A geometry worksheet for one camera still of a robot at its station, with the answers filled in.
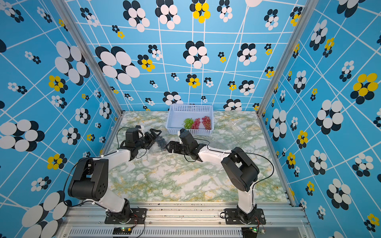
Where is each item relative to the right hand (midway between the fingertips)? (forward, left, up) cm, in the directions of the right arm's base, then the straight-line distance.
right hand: (172, 147), depth 89 cm
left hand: (+8, +8, +3) cm, 12 cm away
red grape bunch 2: (+26, -22, -7) cm, 35 cm away
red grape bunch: (+22, -14, -6) cm, 27 cm away
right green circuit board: (-41, -40, -10) cm, 58 cm away
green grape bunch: (+26, -8, -8) cm, 28 cm away
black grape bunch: (+6, +8, -5) cm, 11 cm away
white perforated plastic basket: (+37, +2, -9) cm, 38 cm away
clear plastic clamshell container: (+5, +13, -9) cm, 17 cm away
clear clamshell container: (+18, -44, -7) cm, 48 cm away
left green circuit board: (-41, +22, -12) cm, 48 cm away
